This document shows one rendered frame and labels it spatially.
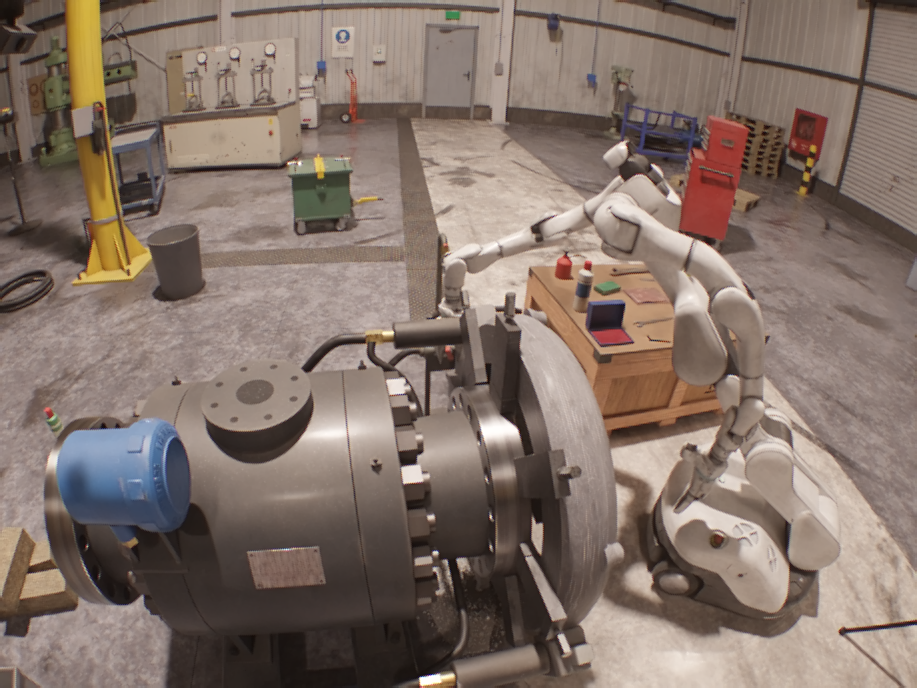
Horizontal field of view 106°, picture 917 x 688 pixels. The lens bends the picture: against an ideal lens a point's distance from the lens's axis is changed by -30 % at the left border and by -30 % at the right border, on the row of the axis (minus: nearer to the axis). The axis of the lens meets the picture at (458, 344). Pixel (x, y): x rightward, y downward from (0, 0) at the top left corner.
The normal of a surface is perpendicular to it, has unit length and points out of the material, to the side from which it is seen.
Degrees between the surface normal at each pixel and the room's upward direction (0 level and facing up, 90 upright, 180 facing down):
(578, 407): 24
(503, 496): 48
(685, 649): 0
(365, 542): 55
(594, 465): 39
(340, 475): 31
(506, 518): 59
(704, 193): 90
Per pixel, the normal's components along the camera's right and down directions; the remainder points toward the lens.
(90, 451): 0.10, -0.71
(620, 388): 0.23, 0.55
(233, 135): -0.05, 0.55
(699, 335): -0.41, 0.44
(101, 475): 0.19, -0.27
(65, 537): 0.22, -0.05
